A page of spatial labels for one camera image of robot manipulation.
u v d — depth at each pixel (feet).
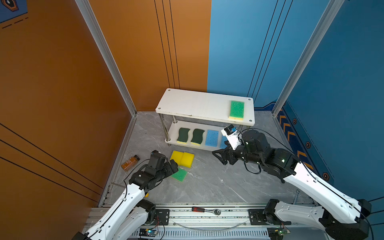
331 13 2.34
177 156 3.08
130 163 2.92
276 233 2.31
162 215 2.42
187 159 3.03
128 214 1.61
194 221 2.38
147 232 2.31
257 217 2.38
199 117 2.35
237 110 2.33
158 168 2.04
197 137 3.17
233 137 1.79
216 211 2.41
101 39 2.63
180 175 2.86
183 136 3.15
